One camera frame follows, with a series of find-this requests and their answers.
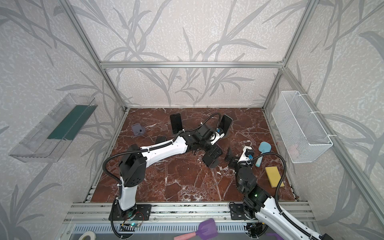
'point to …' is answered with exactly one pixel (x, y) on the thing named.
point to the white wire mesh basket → (305, 139)
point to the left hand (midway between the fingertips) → (219, 144)
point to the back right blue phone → (226, 123)
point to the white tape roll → (92, 235)
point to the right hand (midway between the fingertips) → (237, 145)
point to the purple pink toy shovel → (207, 228)
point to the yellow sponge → (274, 176)
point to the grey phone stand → (138, 129)
